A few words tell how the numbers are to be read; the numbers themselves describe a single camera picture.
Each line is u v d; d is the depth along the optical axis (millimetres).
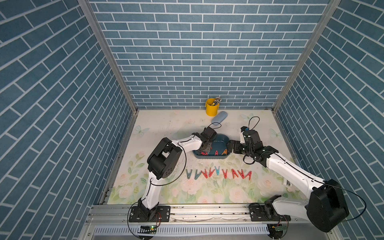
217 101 1050
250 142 642
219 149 947
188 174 866
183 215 739
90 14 722
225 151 937
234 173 879
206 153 938
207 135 784
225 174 868
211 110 1141
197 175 865
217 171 883
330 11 721
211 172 870
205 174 866
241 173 872
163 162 526
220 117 1134
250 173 868
